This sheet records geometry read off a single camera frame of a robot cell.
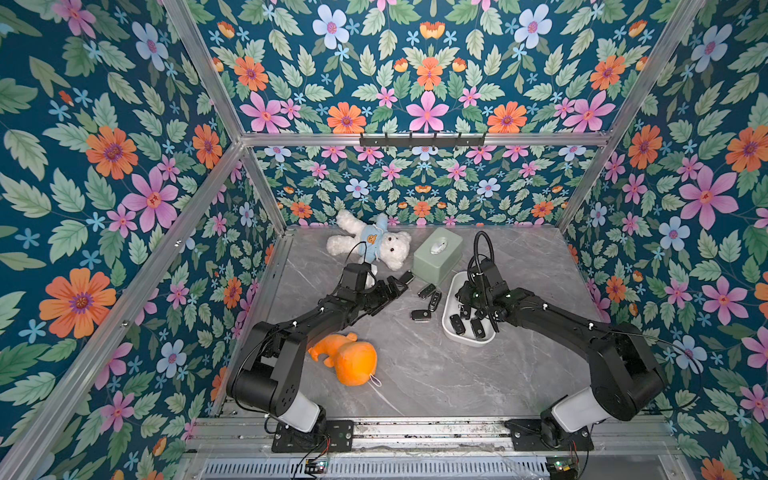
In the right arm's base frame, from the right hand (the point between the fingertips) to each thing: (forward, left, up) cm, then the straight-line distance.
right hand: (461, 290), depth 90 cm
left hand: (-2, +18, +2) cm, 18 cm away
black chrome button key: (+4, +11, -7) cm, 13 cm away
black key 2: (-8, -6, -8) cm, 13 cm away
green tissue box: (+16, +7, -1) cm, 17 cm away
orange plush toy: (-22, +30, -2) cm, 37 cm away
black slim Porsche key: (+1, +8, -8) cm, 11 cm away
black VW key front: (-3, -2, -8) cm, 9 cm away
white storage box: (-1, +2, -8) cm, 9 cm away
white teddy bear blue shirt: (+20, +29, -1) cm, 35 cm away
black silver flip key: (+11, +17, -9) cm, 22 cm away
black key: (-7, +1, -9) cm, 11 cm away
